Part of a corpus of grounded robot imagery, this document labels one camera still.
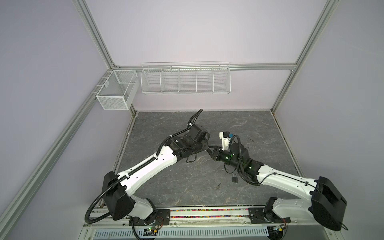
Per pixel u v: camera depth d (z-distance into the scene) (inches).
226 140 27.4
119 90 39.4
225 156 26.5
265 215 25.8
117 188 17.0
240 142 40.2
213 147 27.9
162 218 29.1
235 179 33.2
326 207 16.0
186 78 38.8
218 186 33.2
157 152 18.9
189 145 22.0
